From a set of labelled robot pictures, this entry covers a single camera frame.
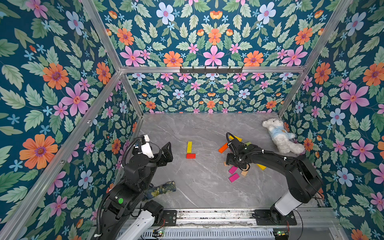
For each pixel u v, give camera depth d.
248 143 1.02
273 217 0.65
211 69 0.93
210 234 0.77
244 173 0.88
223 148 0.98
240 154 0.65
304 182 0.45
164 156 0.57
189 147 0.99
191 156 0.97
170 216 0.74
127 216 0.42
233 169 0.89
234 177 0.88
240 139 1.03
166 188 0.80
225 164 0.82
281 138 0.95
